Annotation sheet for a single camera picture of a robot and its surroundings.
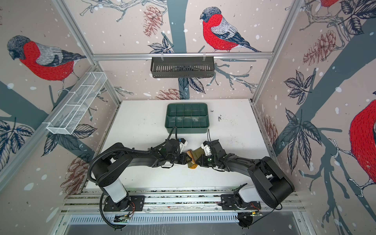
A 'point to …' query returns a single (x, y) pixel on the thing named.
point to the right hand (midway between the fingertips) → (195, 163)
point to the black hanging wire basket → (182, 67)
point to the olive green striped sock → (194, 154)
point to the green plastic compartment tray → (188, 118)
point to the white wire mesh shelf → (76, 104)
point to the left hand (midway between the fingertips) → (191, 161)
